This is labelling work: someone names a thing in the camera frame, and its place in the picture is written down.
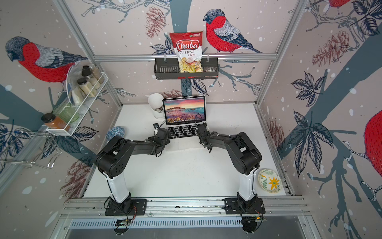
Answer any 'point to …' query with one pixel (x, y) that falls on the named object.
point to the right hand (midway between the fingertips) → (210, 138)
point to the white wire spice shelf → (80, 102)
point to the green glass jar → (67, 112)
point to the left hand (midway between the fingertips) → (164, 135)
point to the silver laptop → (182, 115)
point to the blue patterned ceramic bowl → (116, 131)
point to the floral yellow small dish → (270, 180)
